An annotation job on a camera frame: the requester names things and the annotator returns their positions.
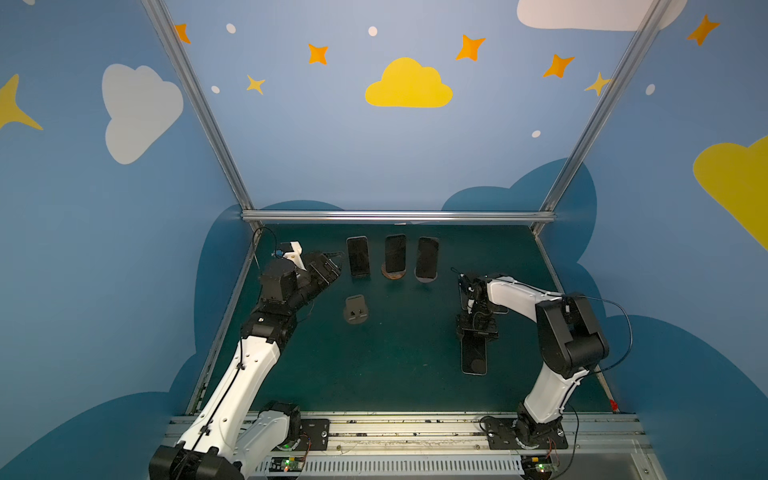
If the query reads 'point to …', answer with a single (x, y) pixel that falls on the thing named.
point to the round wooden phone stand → (396, 275)
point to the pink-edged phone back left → (359, 256)
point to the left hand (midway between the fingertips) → (341, 263)
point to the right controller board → (538, 467)
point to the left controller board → (286, 464)
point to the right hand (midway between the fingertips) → (473, 335)
